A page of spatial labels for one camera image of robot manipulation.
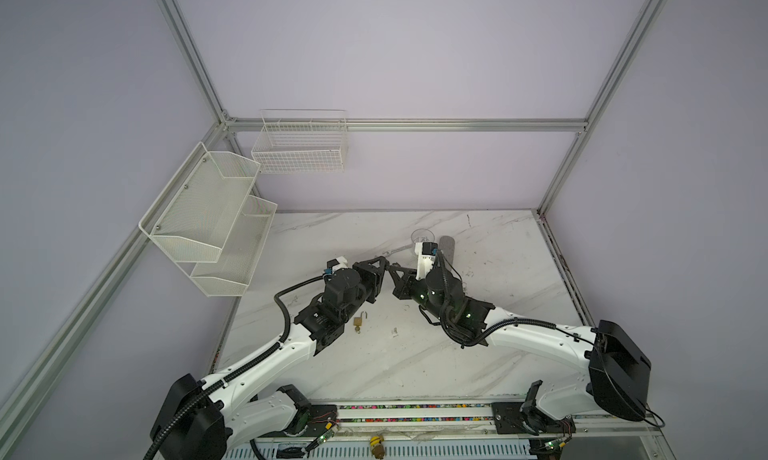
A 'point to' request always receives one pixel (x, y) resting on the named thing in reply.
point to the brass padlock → (357, 321)
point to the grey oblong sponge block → (447, 246)
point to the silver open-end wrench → (389, 252)
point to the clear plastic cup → (422, 235)
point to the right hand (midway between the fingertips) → (383, 270)
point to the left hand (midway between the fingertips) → (390, 262)
